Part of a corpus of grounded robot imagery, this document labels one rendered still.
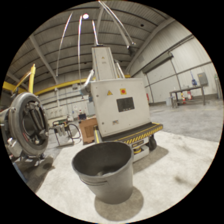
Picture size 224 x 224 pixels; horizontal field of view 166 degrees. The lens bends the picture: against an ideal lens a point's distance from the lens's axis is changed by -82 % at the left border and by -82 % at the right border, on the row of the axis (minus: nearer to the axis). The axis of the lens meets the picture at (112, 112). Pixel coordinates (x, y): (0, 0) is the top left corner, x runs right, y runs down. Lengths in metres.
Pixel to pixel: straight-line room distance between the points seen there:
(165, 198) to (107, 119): 0.76
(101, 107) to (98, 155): 0.38
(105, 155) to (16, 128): 0.77
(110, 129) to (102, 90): 0.35
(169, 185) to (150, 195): 0.15
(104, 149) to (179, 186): 0.63
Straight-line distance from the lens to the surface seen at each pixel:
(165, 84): 8.88
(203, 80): 7.34
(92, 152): 0.55
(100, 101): 0.66
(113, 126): 0.68
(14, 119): 0.82
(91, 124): 1.52
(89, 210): 0.65
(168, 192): 0.65
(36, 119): 1.06
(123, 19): 9.18
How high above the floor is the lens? 0.58
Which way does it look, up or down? 2 degrees down
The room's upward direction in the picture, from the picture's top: 11 degrees counter-clockwise
